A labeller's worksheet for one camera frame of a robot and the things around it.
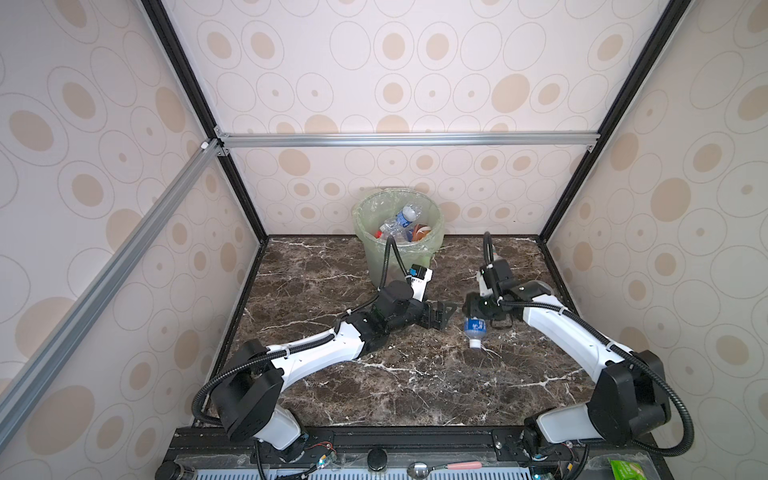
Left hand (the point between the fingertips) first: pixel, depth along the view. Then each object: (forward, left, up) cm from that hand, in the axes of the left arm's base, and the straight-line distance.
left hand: (452, 302), depth 74 cm
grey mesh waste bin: (+33, +8, -3) cm, 34 cm away
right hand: (+5, -8, -12) cm, 16 cm away
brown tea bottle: (+28, +6, -4) cm, 29 cm away
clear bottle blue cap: (+35, +10, -3) cm, 36 cm away
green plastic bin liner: (+34, +21, +1) cm, 40 cm away
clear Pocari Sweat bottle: (-3, -7, -10) cm, 12 cm away
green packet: (-33, -38, -19) cm, 54 cm away
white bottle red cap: (+32, +20, -10) cm, 39 cm away
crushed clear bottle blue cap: (+30, +14, -5) cm, 34 cm away
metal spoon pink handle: (-33, +8, -24) cm, 42 cm away
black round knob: (-32, +18, -12) cm, 39 cm away
